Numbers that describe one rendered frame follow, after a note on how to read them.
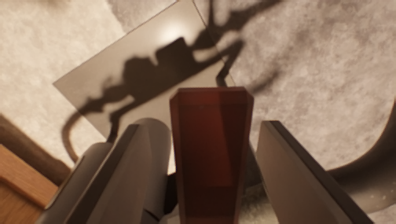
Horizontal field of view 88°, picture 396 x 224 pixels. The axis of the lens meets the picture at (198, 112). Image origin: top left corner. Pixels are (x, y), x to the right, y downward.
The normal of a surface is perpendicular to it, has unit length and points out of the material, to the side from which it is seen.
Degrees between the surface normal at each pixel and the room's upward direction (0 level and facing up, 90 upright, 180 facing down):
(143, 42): 0
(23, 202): 90
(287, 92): 0
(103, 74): 0
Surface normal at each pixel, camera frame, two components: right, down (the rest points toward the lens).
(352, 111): 0.03, 0.49
